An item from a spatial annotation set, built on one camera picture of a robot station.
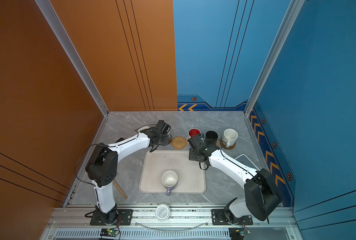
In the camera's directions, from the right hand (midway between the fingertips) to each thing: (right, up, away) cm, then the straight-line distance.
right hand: (194, 155), depth 86 cm
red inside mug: (0, +12, +14) cm, 18 cm away
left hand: (-18, +9, +9) cm, 22 cm away
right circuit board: (+19, -34, -17) cm, 42 cm away
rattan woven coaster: (-9, +5, +16) cm, 19 cm away
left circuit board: (-41, -34, -16) cm, 55 cm away
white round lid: (-16, -24, -17) cm, 33 cm away
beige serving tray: (-2, -12, -2) cm, 13 cm away
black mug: (+12, +11, +8) cm, 18 cm away
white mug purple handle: (-14, -14, -1) cm, 20 cm away
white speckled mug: (+24, +9, +11) cm, 28 cm away
